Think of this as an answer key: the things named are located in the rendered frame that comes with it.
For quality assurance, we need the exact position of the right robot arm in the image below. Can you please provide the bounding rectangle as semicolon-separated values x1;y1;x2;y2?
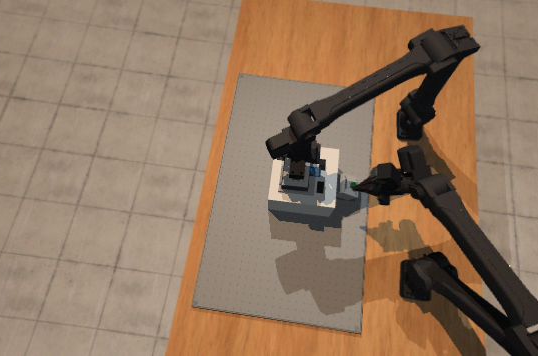
265;25;481;180

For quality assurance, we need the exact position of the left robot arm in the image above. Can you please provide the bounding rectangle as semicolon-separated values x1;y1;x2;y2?
370;145;538;356

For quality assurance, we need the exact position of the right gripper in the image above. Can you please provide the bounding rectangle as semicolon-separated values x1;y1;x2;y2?
277;140;321;164

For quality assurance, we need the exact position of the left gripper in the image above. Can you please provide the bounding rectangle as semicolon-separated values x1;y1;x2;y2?
352;176;406;206

